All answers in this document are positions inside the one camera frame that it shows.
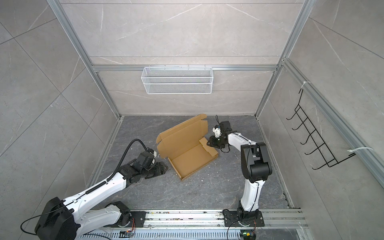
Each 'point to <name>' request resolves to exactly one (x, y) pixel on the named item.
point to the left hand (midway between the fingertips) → (164, 165)
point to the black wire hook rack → (329, 158)
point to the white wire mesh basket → (157, 80)
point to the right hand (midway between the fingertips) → (210, 142)
